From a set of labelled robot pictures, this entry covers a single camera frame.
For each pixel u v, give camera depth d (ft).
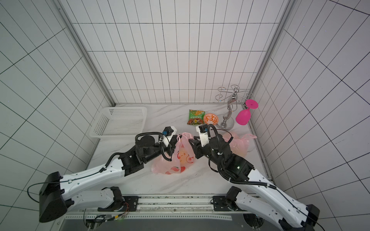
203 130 1.82
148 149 1.70
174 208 2.38
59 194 1.30
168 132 1.82
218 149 1.56
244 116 3.02
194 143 1.91
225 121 3.42
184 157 2.62
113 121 3.49
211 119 3.50
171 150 1.97
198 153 1.91
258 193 1.47
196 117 3.52
